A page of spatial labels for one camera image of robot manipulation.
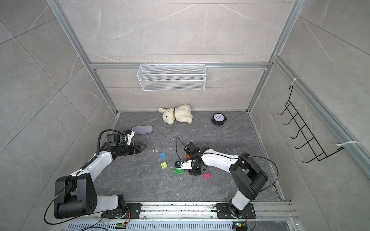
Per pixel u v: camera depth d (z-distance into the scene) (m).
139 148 0.80
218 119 1.11
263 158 0.46
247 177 0.45
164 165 0.88
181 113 1.07
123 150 0.74
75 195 0.46
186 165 0.76
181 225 0.70
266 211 0.75
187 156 0.93
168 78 1.01
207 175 0.84
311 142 0.64
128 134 0.77
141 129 1.05
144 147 0.86
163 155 0.93
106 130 0.73
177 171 0.86
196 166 0.74
